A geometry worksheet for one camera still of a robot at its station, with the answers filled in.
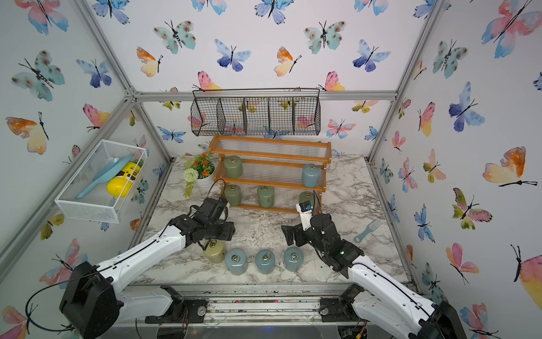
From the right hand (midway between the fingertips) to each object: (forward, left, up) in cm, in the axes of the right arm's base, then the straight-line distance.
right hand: (295, 220), depth 78 cm
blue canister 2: (-13, +21, -8) cm, 26 cm away
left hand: (-1, +25, -7) cm, 26 cm away
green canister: (+21, +26, +5) cm, 34 cm away
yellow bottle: (+2, +58, +15) cm, 60 cm away
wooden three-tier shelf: (+37, +13, -17) cm, 42 cm away
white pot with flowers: (+25, +44, -4) cm, 51 cm away
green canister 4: (+16, -5, -7) cm, 18 cm away
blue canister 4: (-10, 0, -8) cm, 13 cm away
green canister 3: (+15, +13, -7) cm, 21 cm away
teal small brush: (+7, -34, -16) cm, 38 cm away
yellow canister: (-9, +30, -9) cm, 33 cm away
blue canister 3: (-12, +10, -8) cm, 18 cm away
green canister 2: (+16, +28, -8) cm, 33 cm away
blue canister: (+19, -6, +4) cm, 20 cm away
